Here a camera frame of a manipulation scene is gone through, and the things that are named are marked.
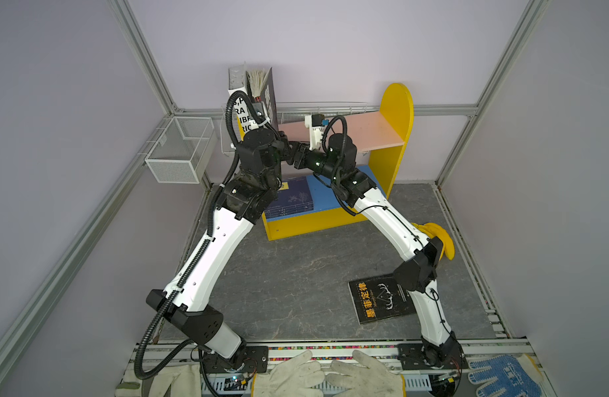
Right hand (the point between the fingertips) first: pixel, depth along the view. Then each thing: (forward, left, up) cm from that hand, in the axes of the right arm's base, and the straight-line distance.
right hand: (279, 145), depth 69 cm
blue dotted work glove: (-49, -68, -45) cm, 95 cm away
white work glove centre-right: (-50, -26, -45) cm, 73 cm away
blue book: (+4, -3, -27) cm, 27 cm away
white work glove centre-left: (-50, -3, -45) cm, 67 cm away
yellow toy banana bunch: (-1, -57, -42) cm, 71 cm away
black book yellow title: (-27, -32, -44) cm, 61 cm away
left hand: (-3, +1, +7) cm, 8 cm away
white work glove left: (-51, +28, -42) cm, 72 cm away
